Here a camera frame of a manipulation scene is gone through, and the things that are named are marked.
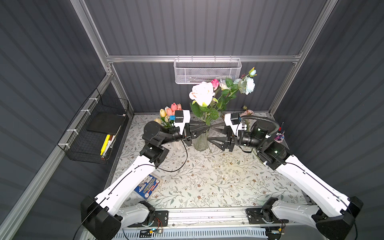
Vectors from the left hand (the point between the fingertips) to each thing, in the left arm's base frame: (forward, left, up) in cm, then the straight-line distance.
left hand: (212, 128), depth 50 cm
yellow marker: (+9, +49, -21) cm, 54 cm away
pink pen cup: (+20, -46, -35) cm, 61 cm away
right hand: (+2, -1, -6) cm, 6 cm away
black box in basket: (+19, +52, -18) cm, 59 cm away
